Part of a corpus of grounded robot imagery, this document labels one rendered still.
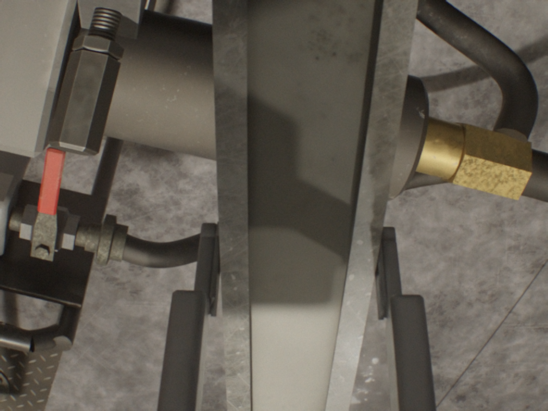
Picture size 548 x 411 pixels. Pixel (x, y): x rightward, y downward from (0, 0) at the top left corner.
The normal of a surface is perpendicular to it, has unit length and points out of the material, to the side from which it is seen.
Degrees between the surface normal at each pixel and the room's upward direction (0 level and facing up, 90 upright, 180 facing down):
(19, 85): 23
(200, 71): 45
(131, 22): 50
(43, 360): 0
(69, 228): 60
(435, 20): 37
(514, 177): 0
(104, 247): 27
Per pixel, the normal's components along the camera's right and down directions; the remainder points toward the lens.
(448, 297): 0.00, 0.59
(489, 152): 0.23, -0.37
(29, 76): 0.10, 0.25
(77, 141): 0.18, -0.05
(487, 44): -0.18, -0.24
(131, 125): -0.08, 0.80
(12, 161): 0.82, -0.46
